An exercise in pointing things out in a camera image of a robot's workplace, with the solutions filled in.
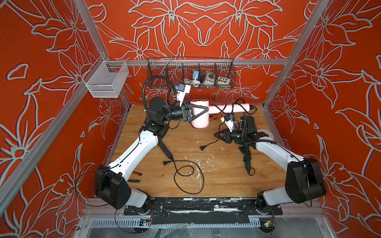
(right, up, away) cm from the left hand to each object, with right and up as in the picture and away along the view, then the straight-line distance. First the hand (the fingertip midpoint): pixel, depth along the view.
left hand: (205, 108), depth 57 cm
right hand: (+7, -13, +23) cm, 28 cm away
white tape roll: (+28, -12, +4) cm, 30 cm away
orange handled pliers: (-37, -39, +24) cm, 59 cm away
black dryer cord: (-20, -30, +30) cm, 48 cm away
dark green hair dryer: (+29, -28, +30) cm, 50 cm away
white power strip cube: (+16, +21, +37) cm, 45 cm away
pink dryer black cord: (+3, -23, +35) cm, 41 cm away
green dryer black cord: (+28, -36, +24) cm, 51 cm away
